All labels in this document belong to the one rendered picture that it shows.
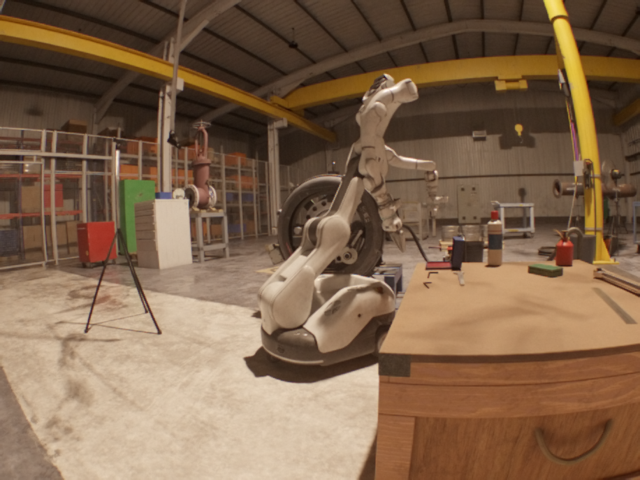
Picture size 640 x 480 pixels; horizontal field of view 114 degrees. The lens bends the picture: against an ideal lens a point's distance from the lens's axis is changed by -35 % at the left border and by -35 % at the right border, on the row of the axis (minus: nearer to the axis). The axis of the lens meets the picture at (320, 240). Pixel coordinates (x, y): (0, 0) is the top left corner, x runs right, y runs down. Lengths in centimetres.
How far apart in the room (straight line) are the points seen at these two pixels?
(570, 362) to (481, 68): 1327
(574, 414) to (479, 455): 20
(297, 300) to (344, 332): 25
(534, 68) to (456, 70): 318
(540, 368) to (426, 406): 21
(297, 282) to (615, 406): 123
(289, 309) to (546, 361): 110
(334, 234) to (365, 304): 35
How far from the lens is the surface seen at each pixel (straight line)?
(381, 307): 148
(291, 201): 219
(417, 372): 57
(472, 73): 1355
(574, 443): 76
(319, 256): 146
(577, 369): 63
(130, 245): 886
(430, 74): 1363
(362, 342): 147
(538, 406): 64
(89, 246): 663
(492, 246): 141
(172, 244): 567
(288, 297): 141
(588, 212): 479
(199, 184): 643
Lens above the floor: 70
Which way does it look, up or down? 4 degrees down
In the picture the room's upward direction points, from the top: 3 degrees counter-clockwise
